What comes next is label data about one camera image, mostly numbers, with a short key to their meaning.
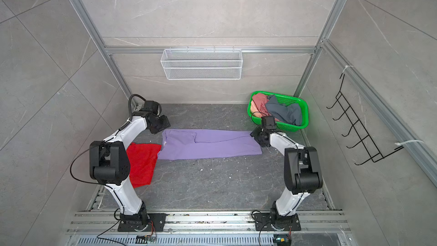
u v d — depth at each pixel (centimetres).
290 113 107
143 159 92
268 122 76
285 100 108
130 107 69
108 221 75
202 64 101
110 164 49
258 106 105
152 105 76
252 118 104
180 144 98
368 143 64
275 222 66
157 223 73
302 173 47
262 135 84
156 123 83
